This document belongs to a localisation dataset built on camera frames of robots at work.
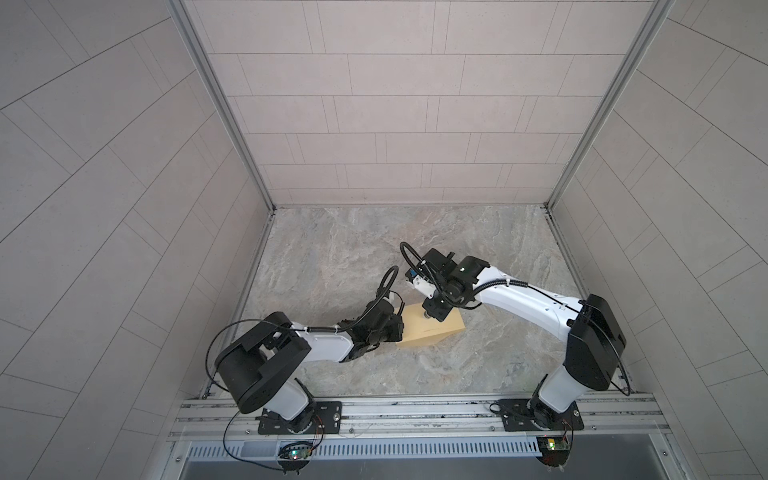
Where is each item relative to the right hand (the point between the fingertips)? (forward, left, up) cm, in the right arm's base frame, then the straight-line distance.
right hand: (429, 310), depth 81 cm
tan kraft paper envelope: (-3, +3, -7) cm, 8 cm away
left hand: (0, +5, -8) cm, 9 cm away
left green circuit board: (-29, +32, -4) cm, 44 cm away
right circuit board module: (-32, -25, -10) cm, 42 cm away
